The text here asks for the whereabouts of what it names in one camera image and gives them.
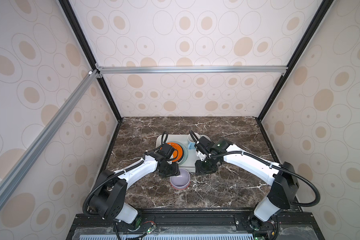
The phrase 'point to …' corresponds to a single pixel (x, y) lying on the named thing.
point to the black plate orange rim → (178, 152)
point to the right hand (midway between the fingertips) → (199, 173)
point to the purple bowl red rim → (180, 182)
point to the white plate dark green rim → (185, 157)
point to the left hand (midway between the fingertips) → (181, 172)
